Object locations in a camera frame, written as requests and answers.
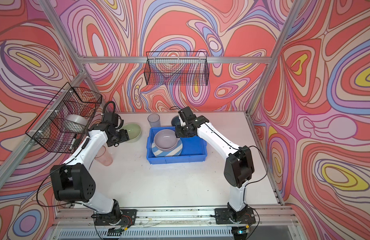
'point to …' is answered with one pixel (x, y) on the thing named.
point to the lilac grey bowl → (165, 140)
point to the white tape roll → (75, 123)
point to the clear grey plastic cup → (154, 119)
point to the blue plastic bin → (194, 149)
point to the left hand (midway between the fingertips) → (123, 137)
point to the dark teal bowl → (175, 121)
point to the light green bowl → (134, 131)
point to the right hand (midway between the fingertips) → (180, 136)
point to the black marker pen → (73, 142)
